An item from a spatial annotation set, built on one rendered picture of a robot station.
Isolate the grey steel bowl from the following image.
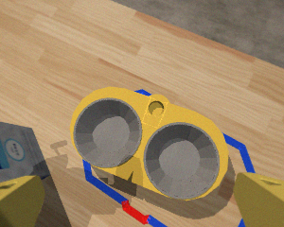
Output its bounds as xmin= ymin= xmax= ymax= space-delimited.
xmin=73 ymin=97 xmax=142 ymax=167
xmin=143 ymin=122 xmax=220 ymax=200

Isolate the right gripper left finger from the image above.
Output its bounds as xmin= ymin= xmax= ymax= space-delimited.
xmin=0 ymin=175 xmax=44 ymax=227

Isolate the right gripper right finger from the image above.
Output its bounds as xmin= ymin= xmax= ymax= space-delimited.
xmin=233 ymin=172 xmax=284 ymax=227

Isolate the blue tape outline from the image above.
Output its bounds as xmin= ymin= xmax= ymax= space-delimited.
xmin=82 ymin=89 xmax=256 ymax=227

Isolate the yellow double-bowl pet feeder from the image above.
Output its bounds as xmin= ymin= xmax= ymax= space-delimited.
xmin=70 ymin=87 xmax=229 ymax=201

